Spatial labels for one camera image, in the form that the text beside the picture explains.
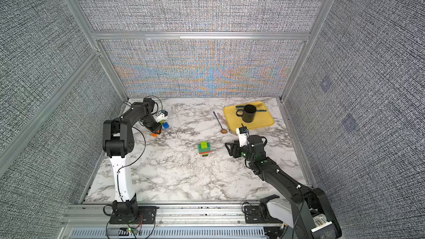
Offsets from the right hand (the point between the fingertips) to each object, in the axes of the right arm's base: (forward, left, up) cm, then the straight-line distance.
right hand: (230, 139), depth 85 cm
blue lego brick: (+16, +38, -11) cm, 43 cm away
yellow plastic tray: (+19, -4, -12) cm, 23 cm away
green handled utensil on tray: (+32, -11, -12) cm, 36 cm away
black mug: (+21, -13, -4) cm, 26 cm away
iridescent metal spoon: (+12, +2, -11) cm, 16 cm away
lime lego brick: (-2, +13, -2) cm, 14 cm away
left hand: (+14, +43, -12) cm, 46 cm away
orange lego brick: (+9, +44, -12) cm, 47 cm away
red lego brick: (-4, +13, -9) cm, 16 cm away
